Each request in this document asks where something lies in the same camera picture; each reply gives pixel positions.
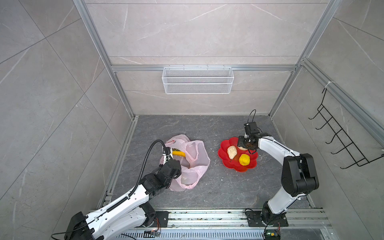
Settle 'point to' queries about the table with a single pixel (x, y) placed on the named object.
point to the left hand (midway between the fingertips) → (176, 157)
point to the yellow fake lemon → (244, 159)
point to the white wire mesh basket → (197, 80)
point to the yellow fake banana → (178, 153)
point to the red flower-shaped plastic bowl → (234, 163)
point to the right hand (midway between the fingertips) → (241, 141)
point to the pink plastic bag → (193, 165)
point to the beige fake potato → (232, 151)
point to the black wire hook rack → (349, 146)
